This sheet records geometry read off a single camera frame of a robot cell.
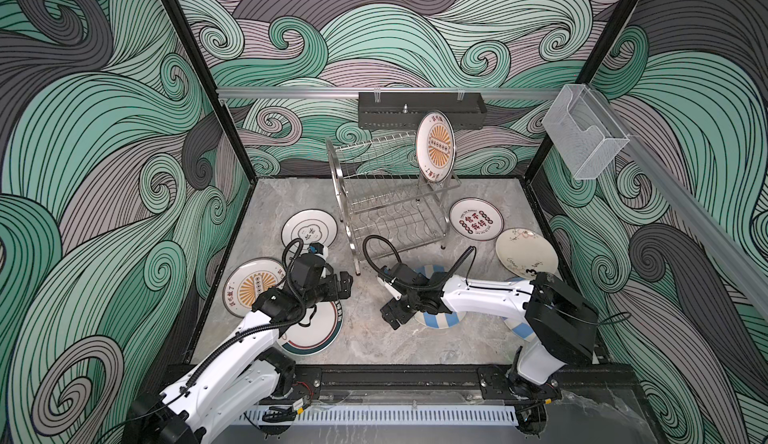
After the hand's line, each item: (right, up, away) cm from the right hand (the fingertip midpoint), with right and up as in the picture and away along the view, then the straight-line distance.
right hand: (394, 307), depth 85 cm
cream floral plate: (+44, +14, +12) cm, 48 cm away
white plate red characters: (+31, +24, +22) cm, 46 cm away
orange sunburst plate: (+11, +46, -4) cm, 48 cm away
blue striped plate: (+13, -3, -1) cm, 14 cm away
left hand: (-15, +10, -4) cm, 19 cm away
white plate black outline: (-29, +22, +19) cm, 41 cm away
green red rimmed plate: (-21, -5, -3) cm, 22 cm away
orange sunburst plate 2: (-46, +6, +7) cm, 47 cm away
